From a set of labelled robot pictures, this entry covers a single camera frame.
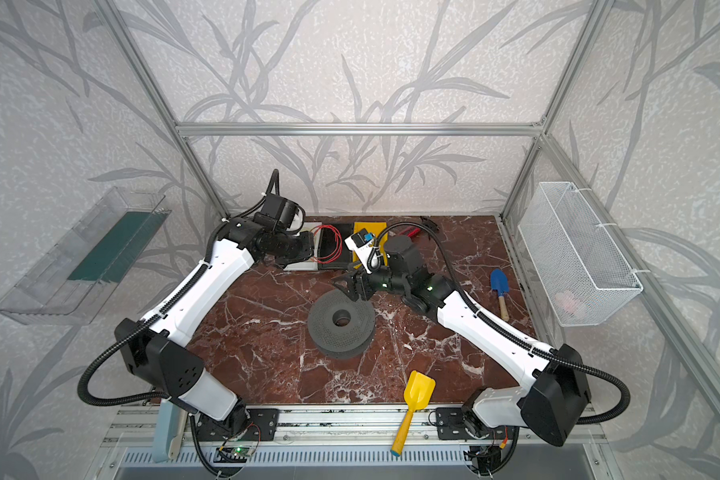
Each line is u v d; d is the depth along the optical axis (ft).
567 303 2.37
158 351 1.34
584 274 2.00
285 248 2.12
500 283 3.32
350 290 2.07
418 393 2.57
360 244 2.03
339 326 2.78
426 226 3.76
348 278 2.02
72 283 2.10
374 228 3.72
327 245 2.85
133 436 2.37
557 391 1.27
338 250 2.84
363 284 2.02
